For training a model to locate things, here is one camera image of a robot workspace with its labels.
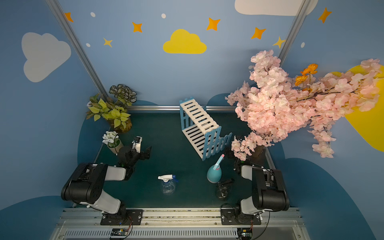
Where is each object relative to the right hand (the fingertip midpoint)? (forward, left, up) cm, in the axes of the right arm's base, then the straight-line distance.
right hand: (235, 144), depth 95 cm
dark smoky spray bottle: (-30, +10, +4) cm, 32 cm away
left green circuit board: (-50, +60, -7) cm, 79 cm away
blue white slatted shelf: (-7, +22, +20) cm, 31 cm away
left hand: (-4, +59, +2) cm, 59 cm away
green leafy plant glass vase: (+8, +76, +17) cm, 78 cm away
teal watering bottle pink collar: (-21, +14, +4) cm, 26 cm away
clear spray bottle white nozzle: (-30, +38, +3) cm, 48 cm away
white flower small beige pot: (-5, +78, +6) cm, 78 cm away
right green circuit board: (-46, -1, -8) cm, 47 cm away
